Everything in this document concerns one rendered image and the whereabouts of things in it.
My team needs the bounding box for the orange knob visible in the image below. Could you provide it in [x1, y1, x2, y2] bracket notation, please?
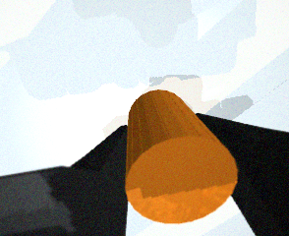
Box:
[125, 89, 238, 224]

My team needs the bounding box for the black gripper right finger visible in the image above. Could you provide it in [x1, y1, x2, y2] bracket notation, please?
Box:
[195, 113, 289, 236]

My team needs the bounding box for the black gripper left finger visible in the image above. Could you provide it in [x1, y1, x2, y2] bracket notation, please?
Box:
[0, 125, 129, 236]

